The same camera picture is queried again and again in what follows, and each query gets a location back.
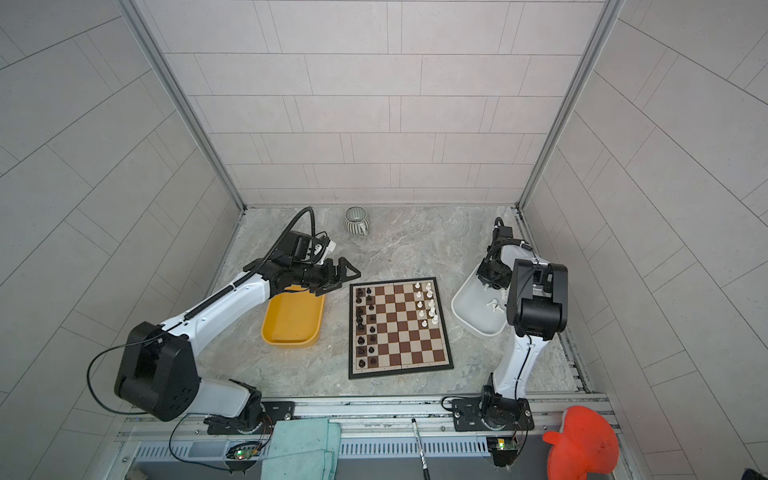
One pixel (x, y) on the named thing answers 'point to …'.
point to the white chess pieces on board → (426, 303)
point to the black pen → (423, 460)
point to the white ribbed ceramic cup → (356, 220)
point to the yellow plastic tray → (293, 318)
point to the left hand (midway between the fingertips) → (357, 276)
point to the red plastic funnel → (586, 443)
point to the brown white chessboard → (396, 327)
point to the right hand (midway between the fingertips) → (486, 277)
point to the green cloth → (302, 449)
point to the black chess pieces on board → (365, 319)
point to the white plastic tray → (484, 308)
